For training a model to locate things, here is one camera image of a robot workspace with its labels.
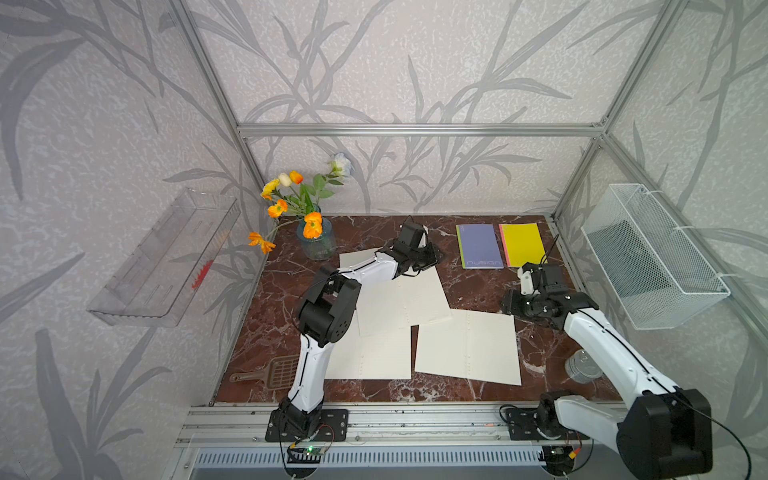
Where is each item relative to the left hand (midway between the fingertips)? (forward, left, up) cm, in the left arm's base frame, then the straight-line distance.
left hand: (446, 256), depth 95 cm
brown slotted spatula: (-32, +48, -12) cm, 59 cm away
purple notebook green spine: (+14, -16, -12) cm, 24 cm away
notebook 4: (-24, -7, -11) cm, 28 cm away
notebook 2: (-11, +12, -11) cm, 19 cm away
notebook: (+7, +31, -11) cm, 34 cm away
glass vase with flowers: (+12, +48, +11) cm, 51 cm away
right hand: (-16, -16, -1) cm, 23 cm away
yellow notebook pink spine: (+14, -31, -10) cm, 36 cm away
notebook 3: (-28, +20, -10) cm, 36 cm away
